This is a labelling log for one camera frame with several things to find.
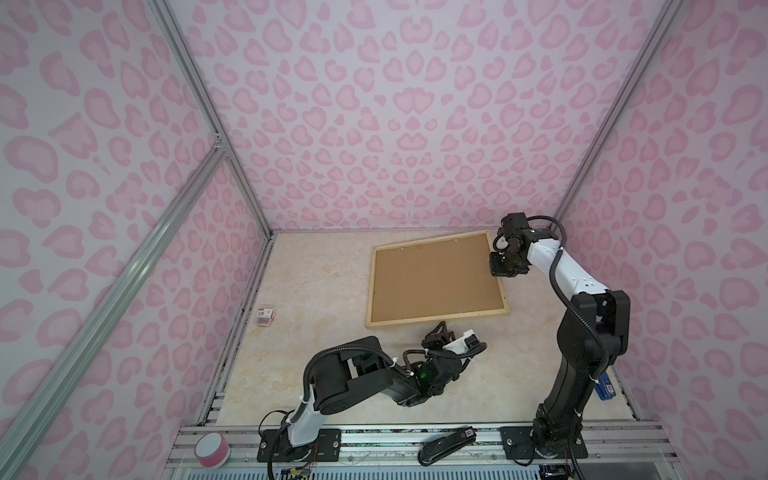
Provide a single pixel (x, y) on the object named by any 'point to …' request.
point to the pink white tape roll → (212, 450)
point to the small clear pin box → (265, 316)
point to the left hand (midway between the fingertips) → (448, 324)
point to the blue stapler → (604, 388)
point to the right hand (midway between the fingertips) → (500, 267)
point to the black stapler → (441, 446)
